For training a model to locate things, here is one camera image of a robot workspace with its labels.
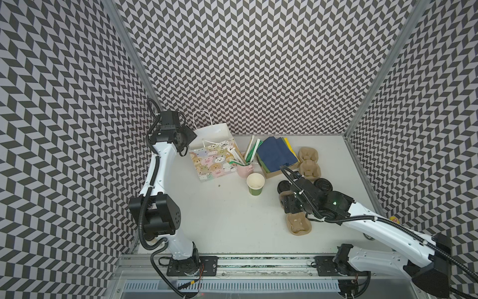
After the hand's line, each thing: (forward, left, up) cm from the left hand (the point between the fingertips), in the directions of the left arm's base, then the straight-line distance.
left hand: (190, 137), depth 84 cm
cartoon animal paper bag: (-5, -11, -4) cm, 13 cm away
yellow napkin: (+14, -50, -21) cm, 56 cm away
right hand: (-27, -44, -11) cm, 53 cm away
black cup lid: (-15, -62, -17) cm, 66 cm away
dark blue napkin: (+6, -41, -20) cm, 46 cm away
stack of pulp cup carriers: (-3, -59, -22) cm, 63 cm away
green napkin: (+1, -35, -23) cm, 42 cm away
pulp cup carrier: (-30, -49, -26) cm, 63 cm away
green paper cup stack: (-10, -30, -24) cm, 40 cm away
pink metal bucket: (-5, -24, -21) cm, 32 cm away
